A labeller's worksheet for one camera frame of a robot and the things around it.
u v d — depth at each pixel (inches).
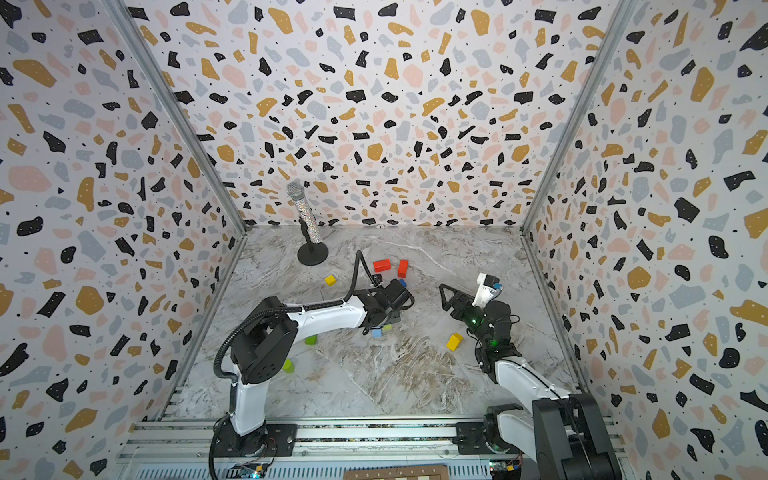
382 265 43.1
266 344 19.7
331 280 41.5
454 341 35.4
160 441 29.4
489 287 29.6
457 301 29.4
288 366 20.9
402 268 43.2
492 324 25.1
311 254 44.4
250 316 20.7
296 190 34.5
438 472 26.6
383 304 27.8
